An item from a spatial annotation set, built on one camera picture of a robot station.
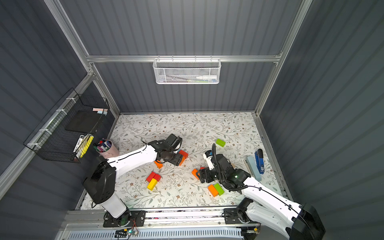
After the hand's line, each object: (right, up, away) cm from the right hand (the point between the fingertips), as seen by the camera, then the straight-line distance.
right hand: (204, 171), depth 79 cm
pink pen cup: (-58, +12, +9) cm, 60 cm away
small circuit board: (-39, -28, -7) cm, 49 cm away
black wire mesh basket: (-69, +20, -5) cm, 72 cm away
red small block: (-27, -6, +8) cm, 29 cm away
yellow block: (-29, -8, +4) cm, 31 cm away
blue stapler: (+35, +5, +13) cm, 38 cm away
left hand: (-16, +6, +9) cm, 19 cm away
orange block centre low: (-5, -3, +8) cm, 10 cm away
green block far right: (+13, +13, +23) cm, 30 cm away
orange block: (-26, 0, +11) cm, 29 cm away
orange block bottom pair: (+5, -11, +2) cm, 12 cm away
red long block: (-31, -5, +8) cm, 33 cm away
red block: (-12, +7, +16) cm, 22 cm away
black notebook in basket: (-64, +27, 0) cm, 69 cm away
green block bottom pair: (+8, -10, +3) cm, 14 cm away
